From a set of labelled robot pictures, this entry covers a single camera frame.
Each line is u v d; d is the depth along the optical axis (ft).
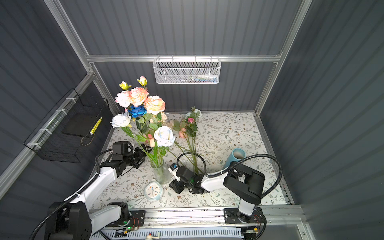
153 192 2.59
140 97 1.72
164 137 1.77
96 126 2.48
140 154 2.48
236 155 2.56
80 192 1.49
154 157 2.37
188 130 3.34
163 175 2.54
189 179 2.19
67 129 2.37
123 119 1.81
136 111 1.89
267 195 1.65
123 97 1.90
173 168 2.52
